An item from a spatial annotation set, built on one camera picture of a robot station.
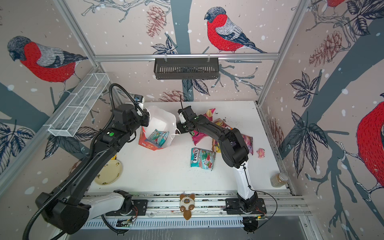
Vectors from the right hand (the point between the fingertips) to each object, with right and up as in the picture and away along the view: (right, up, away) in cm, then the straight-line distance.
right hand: (178, 130), depth 95 cm
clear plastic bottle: (+54, -23, -20) cm, 62 cm away
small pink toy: (+52, -13, -5) cm, 54 cm away
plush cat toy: (+7, -35, -22) cm, 42 cm away
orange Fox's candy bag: (+24, -10, -2) cm, 26 cm away
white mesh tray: (-51, +12, -19) cm, 56 cm away
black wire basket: (+5, +43, +11) cm, 45 cm away
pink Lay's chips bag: (+13, -4, 0) cm, 14 cm away
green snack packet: (+15, -16, -9) cm, 24 cm away
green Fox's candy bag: (-11, -4, -4) cm, 13 cm away
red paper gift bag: (-12, +8, +2) cm, 14 cm away
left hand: (-14, +13, -22) cm, 29 cm away
